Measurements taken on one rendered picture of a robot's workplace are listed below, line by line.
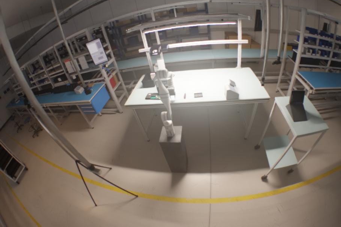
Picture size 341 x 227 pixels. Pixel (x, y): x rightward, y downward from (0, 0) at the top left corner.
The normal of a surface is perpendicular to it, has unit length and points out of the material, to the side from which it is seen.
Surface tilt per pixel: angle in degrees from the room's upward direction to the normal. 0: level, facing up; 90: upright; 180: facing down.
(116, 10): 90
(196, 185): 0
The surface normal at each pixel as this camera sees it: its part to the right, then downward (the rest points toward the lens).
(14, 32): 0.98, -0.05
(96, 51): 0.31, 0.67
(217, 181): -0.18, -0.79
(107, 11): -0.15, 0.61
